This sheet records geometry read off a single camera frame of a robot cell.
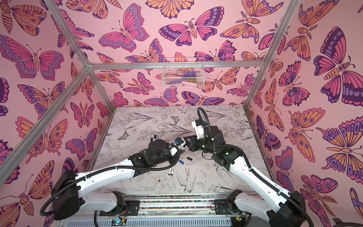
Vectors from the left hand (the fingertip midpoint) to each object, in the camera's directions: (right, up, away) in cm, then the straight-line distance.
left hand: (185, 147), depth 73 cm
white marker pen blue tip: (-8, -16, +12) cm, 22 cm away
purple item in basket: (+4, +45, +21) cm, 50 cm away
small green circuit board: (-35, -38, -1) cm, 52 cm away
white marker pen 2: (-22, +2, +30) cm, 37 cm away
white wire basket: (-1, +46, +22) cm, 52 cm away
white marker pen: (-9, -17, +12) cm, 23 cm away
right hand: (-1, +5, -2) cm, 5 cm away
